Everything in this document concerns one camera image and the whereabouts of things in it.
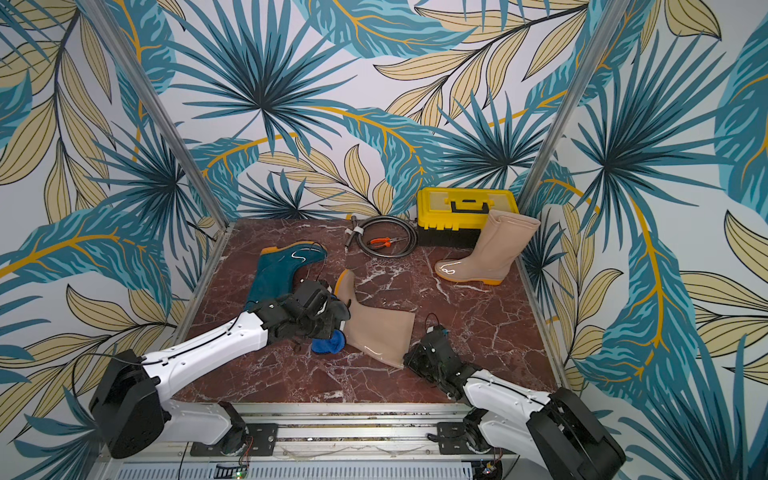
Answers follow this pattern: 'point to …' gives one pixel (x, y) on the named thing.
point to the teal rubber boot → (273, 278)
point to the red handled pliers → (376, 243)
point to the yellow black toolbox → (456, 217)
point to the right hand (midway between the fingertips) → (402, 356)
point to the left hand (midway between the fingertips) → (332, 332)
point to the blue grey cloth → (332, 345)
